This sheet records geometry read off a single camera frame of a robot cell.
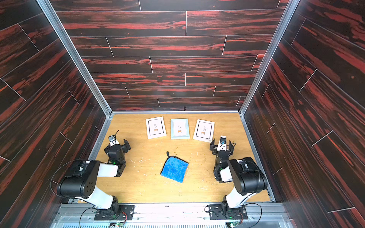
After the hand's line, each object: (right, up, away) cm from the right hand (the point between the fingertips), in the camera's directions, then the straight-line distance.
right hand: (226, 141), depth 90 cm
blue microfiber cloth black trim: (-33, -17, -2) cm, 37 cm away
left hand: (-71, -1, +3) cm, 71 cm away
